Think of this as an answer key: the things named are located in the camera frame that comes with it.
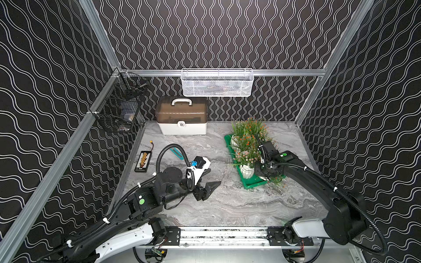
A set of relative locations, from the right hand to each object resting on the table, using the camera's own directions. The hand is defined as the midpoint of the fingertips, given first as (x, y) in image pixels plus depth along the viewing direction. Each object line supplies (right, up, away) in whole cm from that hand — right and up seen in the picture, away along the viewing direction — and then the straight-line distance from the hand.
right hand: (258, 170), depth 84 cm
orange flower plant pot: (+2, +23, +15) cm, 27 cm away
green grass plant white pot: (-7, +23, +14) cm, 28 cm away
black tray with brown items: (-65, +3, +13) cm, 66 cm away
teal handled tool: (-45, +8, +19) cm, 50 cm away
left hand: (-23, +4, -25) cm, 34 cm away
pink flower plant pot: (-6, +6, -1) cm, 9 cm away
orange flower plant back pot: (-5, +14, +8) cm, 17 cm away
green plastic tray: (+1, -7, +7) cm, 10 cm away
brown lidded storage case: (-45, +33, +29) cm, 62 cm away
